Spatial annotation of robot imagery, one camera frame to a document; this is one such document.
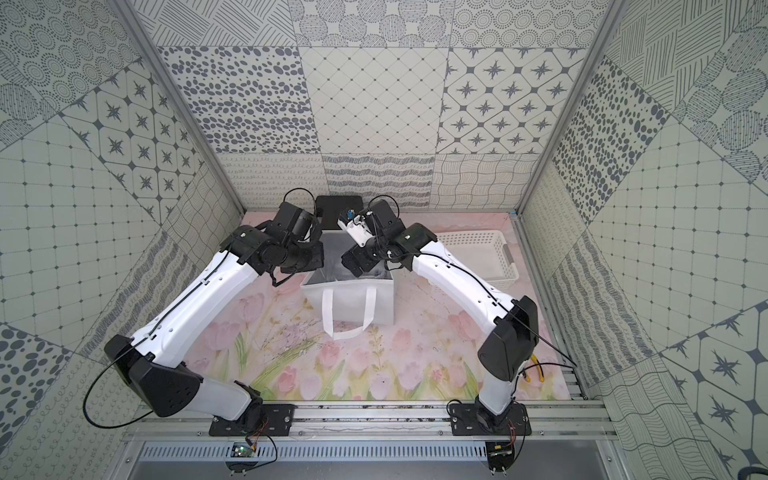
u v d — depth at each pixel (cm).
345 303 74
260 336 88
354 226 65
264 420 73
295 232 57
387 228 58
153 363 40
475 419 66
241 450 71
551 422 75
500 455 72
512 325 43
